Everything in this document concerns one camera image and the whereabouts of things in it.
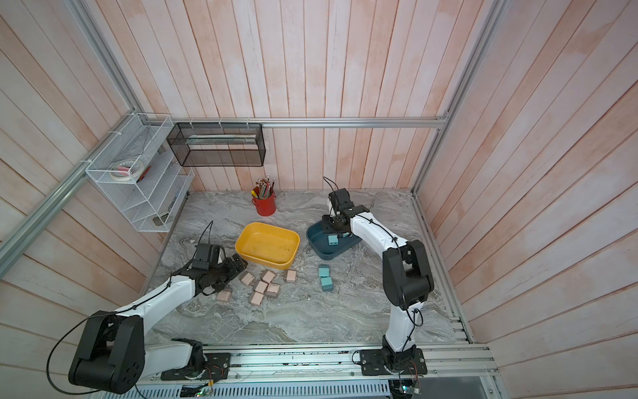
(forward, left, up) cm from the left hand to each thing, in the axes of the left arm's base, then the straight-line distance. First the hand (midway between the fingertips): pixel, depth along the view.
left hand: (240, 272), depth 90 cm
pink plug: (-9, +4, -1) cm, 10 cm away
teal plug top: (+2, -31, -2) cm, 31 cm away
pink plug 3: (-1, -10, -1) cm, 10 cm away
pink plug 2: (-2, -3, -2) cm, 4 cm away
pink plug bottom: (-9, -7, -2) cm, 11 cm away
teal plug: (-4, -32, -3) cm, 32 cm away
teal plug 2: (+15, -35, -2) cm, 38 cm away
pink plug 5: (-5, -8, -2) cm, 10 cm away
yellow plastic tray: (+15, -8, -4) cm, 17 cm away
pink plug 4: (-1, -19, -1) cm, 19 cm away
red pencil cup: (+31, -5, +8) cm, 32 cm away
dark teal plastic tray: (+15, -30, -2) cm, 33 cm away
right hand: (+17, -32, +7) cm, 37 cm away
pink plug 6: (-7, -13, -1) cm, 14 cm away
